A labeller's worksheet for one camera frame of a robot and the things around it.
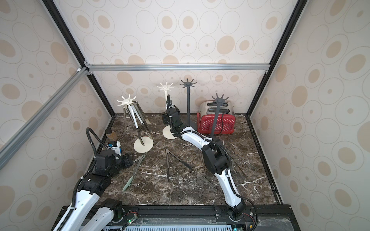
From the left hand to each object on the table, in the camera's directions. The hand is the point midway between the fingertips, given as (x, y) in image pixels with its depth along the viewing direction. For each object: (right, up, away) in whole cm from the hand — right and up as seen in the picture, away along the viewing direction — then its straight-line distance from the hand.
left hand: (134, 153), depth 77 cm
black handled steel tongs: (+15, -2, +19) cm, 25 cm away
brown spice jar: (-24, +8, +20) cm, 32 cm away
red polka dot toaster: (+41, +20, +19) cm, 49 cm away
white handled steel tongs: (+1, +22, -5) cm, 22 cm away
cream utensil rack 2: (+1, +3, +10) cm, 11 cm away
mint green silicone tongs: (-4, -16, +8) cm, 18 cm away
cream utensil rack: (+12, +11, +33) cm, 37 cm away
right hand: (+20, +26, +18) cm, 37 cm away
